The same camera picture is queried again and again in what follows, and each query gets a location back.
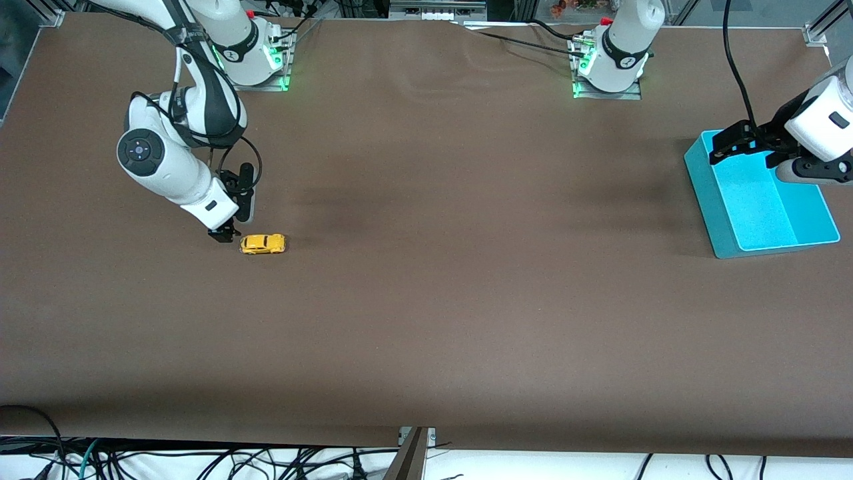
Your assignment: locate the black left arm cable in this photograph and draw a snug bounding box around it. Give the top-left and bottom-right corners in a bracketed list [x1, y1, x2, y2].
[723, 0, 757, 127]

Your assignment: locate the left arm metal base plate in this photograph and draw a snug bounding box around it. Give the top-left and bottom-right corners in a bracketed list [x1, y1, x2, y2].
[572, 37, 644, 101]

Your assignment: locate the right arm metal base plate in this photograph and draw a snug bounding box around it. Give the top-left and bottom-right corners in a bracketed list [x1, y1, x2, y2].
[230, 30, 295, 93]

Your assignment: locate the yellow beetle toy car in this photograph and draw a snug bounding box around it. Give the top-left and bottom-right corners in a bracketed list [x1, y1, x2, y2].
[240, 233, 287, 255]

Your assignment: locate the white power strip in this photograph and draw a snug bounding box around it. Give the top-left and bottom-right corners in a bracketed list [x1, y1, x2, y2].
[390, 0, 487, 21]

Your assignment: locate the black looped floor cable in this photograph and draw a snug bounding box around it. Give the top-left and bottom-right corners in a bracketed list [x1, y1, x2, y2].
[0, 405, 67, 480]

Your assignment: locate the dark table support post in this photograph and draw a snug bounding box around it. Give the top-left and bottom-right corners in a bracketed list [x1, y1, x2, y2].
[383, 428, 427, 480]

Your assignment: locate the teal floor cable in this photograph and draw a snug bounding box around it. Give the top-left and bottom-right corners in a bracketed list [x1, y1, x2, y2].
[79, 440, 101, 480]

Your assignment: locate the long black tabletop cable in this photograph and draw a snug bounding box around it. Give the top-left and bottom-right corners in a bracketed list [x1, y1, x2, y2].
[453, 20, 590, 61]

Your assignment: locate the turquoise plastic bin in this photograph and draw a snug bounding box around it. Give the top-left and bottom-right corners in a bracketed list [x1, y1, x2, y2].
[684, 129, 842, 259]

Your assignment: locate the short black tabletop cable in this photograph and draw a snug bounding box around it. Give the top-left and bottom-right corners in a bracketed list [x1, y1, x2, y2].
[530, 19, 584, 42]

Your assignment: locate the aluminium frame corner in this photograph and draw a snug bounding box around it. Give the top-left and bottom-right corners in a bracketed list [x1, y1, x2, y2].
[27, 0, 67, 29]
[803, 0, 853, 46]

